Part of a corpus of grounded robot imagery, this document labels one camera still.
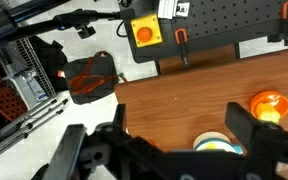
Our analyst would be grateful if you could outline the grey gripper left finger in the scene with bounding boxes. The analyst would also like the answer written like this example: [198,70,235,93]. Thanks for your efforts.
[42,124,88,180]

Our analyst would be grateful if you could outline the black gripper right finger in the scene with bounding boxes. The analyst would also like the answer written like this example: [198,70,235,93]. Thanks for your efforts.
[224,101,263,156]

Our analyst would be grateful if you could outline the yellow toy bell pepper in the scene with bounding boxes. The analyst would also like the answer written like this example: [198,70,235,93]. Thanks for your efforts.
[255,102,282,124]

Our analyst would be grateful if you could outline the white bowl with teal stripe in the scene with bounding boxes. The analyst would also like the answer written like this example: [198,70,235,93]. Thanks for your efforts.
[192,131,244,156]

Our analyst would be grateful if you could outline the small yellow toy in bowl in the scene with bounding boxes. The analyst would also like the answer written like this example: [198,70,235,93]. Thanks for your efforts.
[202,142,227,152]

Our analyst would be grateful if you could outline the folded grey tripod legs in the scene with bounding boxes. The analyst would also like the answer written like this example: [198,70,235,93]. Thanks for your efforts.
[0,97,70,165]

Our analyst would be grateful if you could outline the red plastic basket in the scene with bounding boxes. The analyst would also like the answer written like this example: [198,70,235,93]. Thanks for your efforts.
[0,86,29,123]

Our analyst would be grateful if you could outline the black backpack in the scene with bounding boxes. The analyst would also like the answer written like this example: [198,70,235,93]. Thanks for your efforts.
[28,35,69,93]

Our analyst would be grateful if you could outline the black perforated breadboard plate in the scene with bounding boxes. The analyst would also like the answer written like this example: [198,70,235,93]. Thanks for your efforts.
[123,0,288,65]

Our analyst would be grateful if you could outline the yellow emergency stop button box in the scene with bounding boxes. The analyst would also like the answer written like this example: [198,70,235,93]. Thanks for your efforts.
[130,12,164,48]

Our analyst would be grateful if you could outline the white label box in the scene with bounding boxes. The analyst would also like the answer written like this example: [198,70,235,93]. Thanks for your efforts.
[157,0,191,20]

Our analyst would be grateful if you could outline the black bag with orange straps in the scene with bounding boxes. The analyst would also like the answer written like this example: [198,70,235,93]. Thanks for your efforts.
[62,50,129,106]

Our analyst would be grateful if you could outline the grey wire rack cart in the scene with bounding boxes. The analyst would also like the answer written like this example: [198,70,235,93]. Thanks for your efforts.
[0,37,58,111]

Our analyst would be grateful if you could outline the black camera stand pole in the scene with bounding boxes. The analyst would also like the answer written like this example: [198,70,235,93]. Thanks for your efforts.
[0,7,136,51]

